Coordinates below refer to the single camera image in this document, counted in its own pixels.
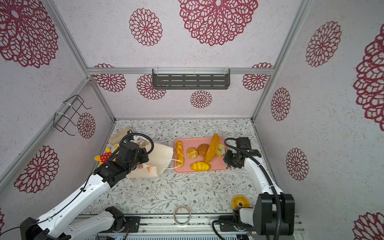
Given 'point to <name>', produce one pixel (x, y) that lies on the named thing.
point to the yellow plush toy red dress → (104, 157)
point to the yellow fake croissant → (200, 166)
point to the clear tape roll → (182, 215)
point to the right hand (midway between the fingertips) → (226, 157)
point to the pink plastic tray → (194, 142)
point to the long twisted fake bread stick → (179, 153)
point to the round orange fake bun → (202, 149)
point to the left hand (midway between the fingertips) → (146, 153)
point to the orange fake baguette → (212, 148)
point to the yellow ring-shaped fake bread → (221, 150)
